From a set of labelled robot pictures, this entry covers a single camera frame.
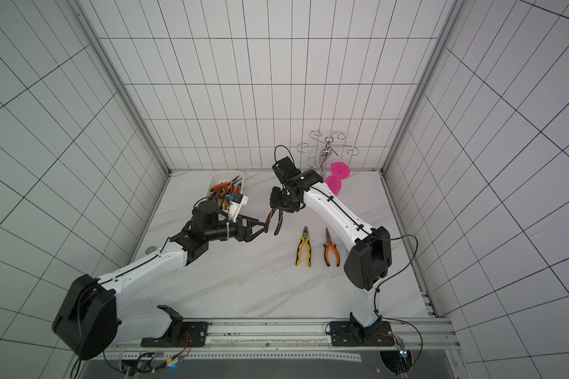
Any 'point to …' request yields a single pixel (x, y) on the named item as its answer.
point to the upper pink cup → (340, 170)
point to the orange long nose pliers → (326, 249)
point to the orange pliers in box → (232, 186)
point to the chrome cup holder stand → (326, 148)
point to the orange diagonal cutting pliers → (280, 221)
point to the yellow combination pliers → (304, 239)
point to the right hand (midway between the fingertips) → (266, 207)
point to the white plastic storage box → (233, 178)
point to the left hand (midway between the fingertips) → (259, 228)
